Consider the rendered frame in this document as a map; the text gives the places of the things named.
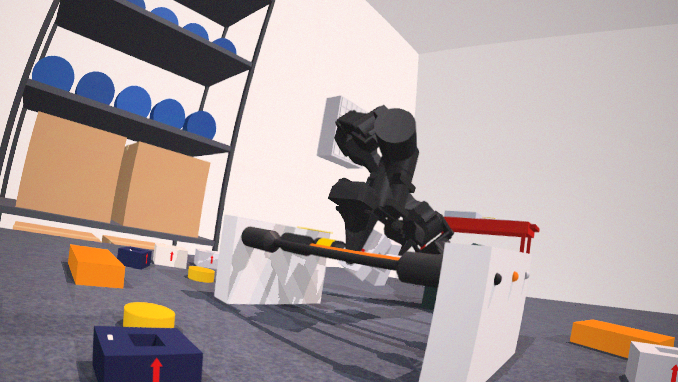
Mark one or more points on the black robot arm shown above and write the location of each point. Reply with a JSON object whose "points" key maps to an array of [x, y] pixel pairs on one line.
{"points": [[394, 132]]}

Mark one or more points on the yellow short cylinder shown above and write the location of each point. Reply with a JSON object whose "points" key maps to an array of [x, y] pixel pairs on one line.
{"points": [[148, 315], [201, 274]]}

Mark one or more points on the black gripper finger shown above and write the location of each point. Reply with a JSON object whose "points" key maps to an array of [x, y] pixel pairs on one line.
{"points": [[405, 242], [359, 224]]}

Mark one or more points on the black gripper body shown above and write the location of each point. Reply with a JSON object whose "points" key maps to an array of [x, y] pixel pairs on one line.
{"points": [[386, 198]]}

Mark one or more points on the orange block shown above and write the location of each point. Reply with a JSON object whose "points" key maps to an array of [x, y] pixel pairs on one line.
{"points": [[95, 267], [612, 338]]}

